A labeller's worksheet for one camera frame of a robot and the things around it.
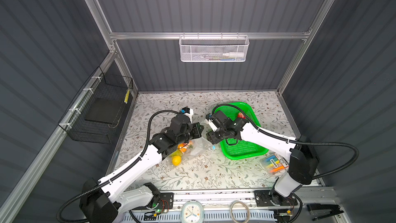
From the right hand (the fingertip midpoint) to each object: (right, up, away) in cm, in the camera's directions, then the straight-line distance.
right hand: (213, 136), depth 84 cm
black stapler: (+49, -31, -14) cm, 60 cm away
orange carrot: (-15, 0, -20) cm, 25 cm away
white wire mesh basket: (+4, +63, +40) cm, 75 cm away
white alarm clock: (-11, -31, -15) cm, 36 cm away
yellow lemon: (-20, -13, -1) cm, 24 cm away
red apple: (+19, +11, +16) cm, 27 cm away
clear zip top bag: (-15, -9, +5) cm, 18 cm away
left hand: (-5, +7, -10) cm, 13 cm away
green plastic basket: (+18, -9, +7) cm, 21 cm away
